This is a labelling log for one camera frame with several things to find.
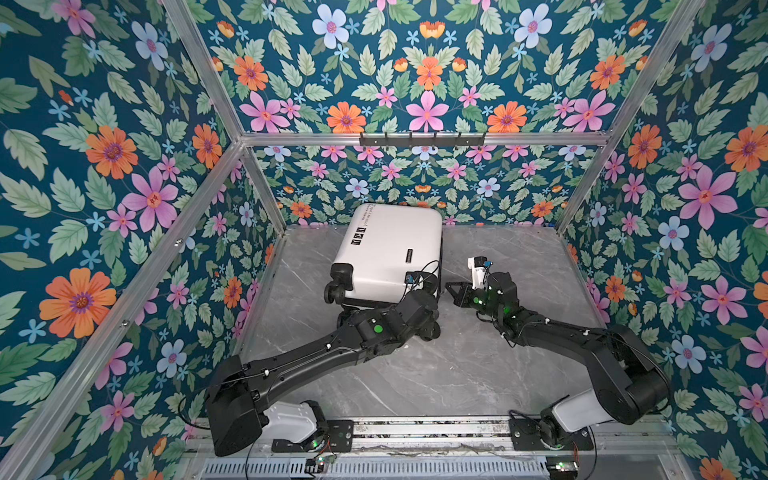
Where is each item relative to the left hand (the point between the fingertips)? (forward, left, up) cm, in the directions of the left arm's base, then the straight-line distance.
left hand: (434, 310), depth 74 cm
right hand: (+12, -6, -6) cm, 15 cm away
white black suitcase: (+21, +12, -2) cm, 25 cm away
